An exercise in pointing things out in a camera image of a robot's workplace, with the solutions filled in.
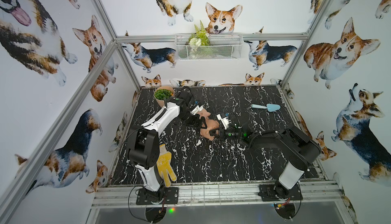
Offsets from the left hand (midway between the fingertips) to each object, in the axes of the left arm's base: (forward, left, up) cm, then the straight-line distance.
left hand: (202, 124), depth 85 cm
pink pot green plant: (+25, +27, -1) cm, 37 cm away
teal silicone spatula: (+19, -48, -12) cm, 53 cm away
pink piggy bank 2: (+1, -5, -3) cm, 6 cm away
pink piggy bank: (+11, -1, -6) cm, 13 cm away
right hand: (-4, -3, -2) cm, 6 cm away
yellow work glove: (-18, +21, -12) cm, 30 cm away
